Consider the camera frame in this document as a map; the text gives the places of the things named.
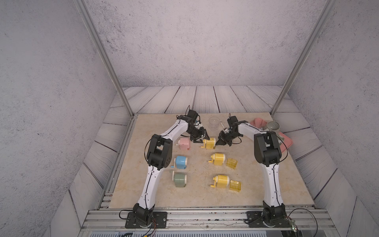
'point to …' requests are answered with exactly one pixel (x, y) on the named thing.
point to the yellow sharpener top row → (209, 144)
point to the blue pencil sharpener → (180, 162)
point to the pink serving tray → (287, 141)
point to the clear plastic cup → (214, 122)
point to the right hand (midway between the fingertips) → (215, 142)
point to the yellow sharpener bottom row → (221, 181)
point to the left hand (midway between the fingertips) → (209, 140)
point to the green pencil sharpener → (180, 179)
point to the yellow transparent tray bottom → (235, 185)
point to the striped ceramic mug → (273, 126)
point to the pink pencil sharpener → (184, 143)
